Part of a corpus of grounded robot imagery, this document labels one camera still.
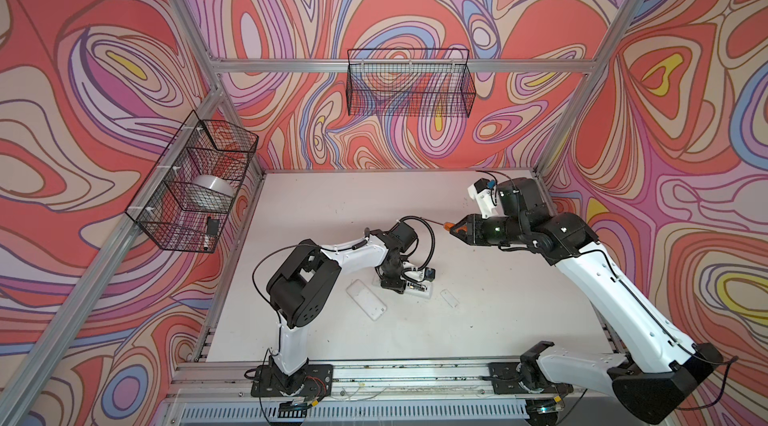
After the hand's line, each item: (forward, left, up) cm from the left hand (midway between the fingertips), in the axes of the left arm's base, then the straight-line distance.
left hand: (404, 276), depth 92 cm
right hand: (-2, -11, +26) cm, 29 cm away
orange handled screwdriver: (0, -10, +28) cm, 29 cm away
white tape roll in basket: (+6, +48, +33) cm, 58 cm away
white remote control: (-5, -5, +1) cm, 7 cm away
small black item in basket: (+2, +49, +25) cm, 55 cm away
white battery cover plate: (-8, +12, 0) cm, 14 cm away
